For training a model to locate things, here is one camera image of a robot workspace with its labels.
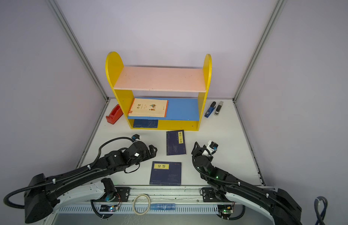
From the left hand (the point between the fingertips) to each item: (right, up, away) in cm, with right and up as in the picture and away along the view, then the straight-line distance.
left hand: (153, 152), depth 79 cm
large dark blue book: (+6, -13, +3) cm, 15 cm away
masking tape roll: (-9, -25, -8) cm, 28 cm away
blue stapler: (+41, +25, +32) cm, 57 cm away
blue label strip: (+6, -25, -9) cm, 27 cm away
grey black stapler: (+49, +28, +33) cm, 65 cm away
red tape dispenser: (-33, +22, +25) cm, 47 cm away
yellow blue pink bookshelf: (+18, +22, +15) cm, 32 cm away
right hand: (+26, +2, +4) cm, 27 cm away
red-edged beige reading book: (-11, +26, +16) cm, 33 cm away
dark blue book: (-10, +15, +22) cm, 28 cm away
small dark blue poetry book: (+13, +2, +16) cm, 20 cm away
